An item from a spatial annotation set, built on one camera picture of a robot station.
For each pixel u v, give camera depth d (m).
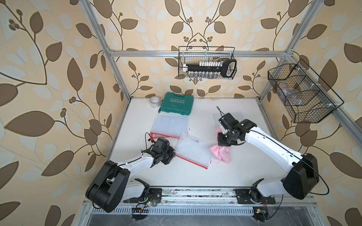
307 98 0.73
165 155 0.75
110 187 0.42
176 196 0.75
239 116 1.09
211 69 0.85
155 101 1.18
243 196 0.73
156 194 0.75
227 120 0.64
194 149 0.91
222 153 0.77
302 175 0.40
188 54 0.91
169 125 1.01
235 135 0.57
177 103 1.12
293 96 0.70
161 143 0.71
